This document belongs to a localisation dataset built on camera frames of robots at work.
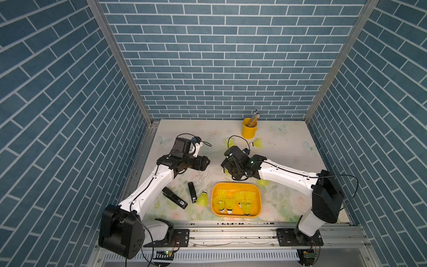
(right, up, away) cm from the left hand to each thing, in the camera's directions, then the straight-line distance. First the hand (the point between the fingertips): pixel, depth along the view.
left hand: (207, 160), depth 82 cm
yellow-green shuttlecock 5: (+19, -21, -5) cm, 29 cm away
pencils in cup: (+29, +24, +20) cm, 43 cm away
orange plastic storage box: (+15, -26, -1) cm, 30 cm away
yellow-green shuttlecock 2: (+11, -21, 0) cm, 24 cm away
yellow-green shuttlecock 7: (+9, -4, -7) cm, 12 cm away
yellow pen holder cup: (+25, +15, +26) cm, 39 cm away
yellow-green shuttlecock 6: (-3, -21, +3) cm, 22 cm away
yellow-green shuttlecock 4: (+20, -19, +1) cm, 28 cm away
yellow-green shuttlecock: (+6, -20, 0) cm, 21 cm away
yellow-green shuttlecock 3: (+16, -18, +1) cm, 24 cm away
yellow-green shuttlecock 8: (+31, +7, +26) cm, 41 cm away
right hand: (+9, -4, +1) cm, 10 cm away
